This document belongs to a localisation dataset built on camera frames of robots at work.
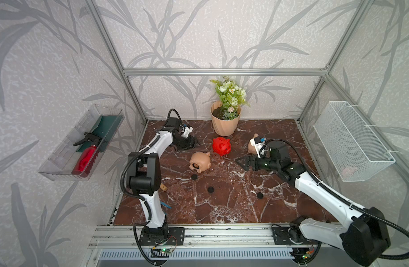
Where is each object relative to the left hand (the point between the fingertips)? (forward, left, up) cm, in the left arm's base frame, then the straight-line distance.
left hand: (196, 145), depth 93 cm
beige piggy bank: (-9, -3, -3) cm, 10 cm away
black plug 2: (-21, -9, -12) cm, 26 cm away
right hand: (-14, -23, +8) cm, 28 cm away
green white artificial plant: (+21, -19, +19) cm, 34 cm away
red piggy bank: (0, -15, -1) cm, 15 cm away
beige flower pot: (+14, -17, +7) cm, 23 cm away
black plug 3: (-24, -35, -11) cm, 44 cm away
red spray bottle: (-22, +36, +23) cm, 48 cm away
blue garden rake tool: (-29, +14, -11) cm, 34 cm away
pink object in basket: (-22, -68, +11) cm, 72 cm away
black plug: (-13, +1, -12) cm, 18 cm away
